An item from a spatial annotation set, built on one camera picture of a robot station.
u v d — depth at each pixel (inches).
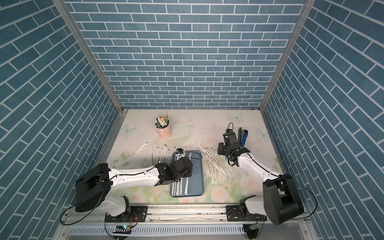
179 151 30.1
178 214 29.7
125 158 36.7
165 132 38.3
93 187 17.9
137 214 28.5
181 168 25.0
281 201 16.5
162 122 39.0
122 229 28.4
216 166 35.1
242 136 40.1
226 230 30.3
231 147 26.8
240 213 28.8
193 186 32.5
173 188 31.8
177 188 31.8
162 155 37.0
